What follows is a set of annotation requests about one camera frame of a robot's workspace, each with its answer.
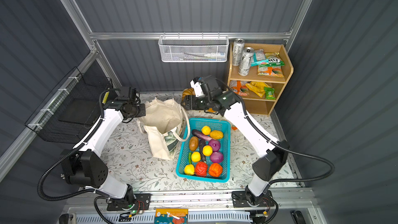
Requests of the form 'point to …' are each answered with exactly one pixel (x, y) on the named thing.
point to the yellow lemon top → (206, 130)
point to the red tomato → (201, 169)
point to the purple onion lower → (216, 157)
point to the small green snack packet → (269, 93)
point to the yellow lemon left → (195, 156)
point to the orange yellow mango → (216, 134)
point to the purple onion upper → (215, 144)
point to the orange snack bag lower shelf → (239, 87)
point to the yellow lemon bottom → (189, 169)
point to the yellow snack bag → (257, 87)
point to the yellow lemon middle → (207, 150)
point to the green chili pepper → (189, 156)
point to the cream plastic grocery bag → (233, 127)
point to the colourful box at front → (171, 216)
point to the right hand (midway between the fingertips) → (188, 103)
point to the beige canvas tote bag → (166, 123)
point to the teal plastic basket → (225, 128)
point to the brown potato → (193, 143)
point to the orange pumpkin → (215, 169)
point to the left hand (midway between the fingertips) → (141, 111)
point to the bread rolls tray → (188, 91)
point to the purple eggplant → (201, 136)
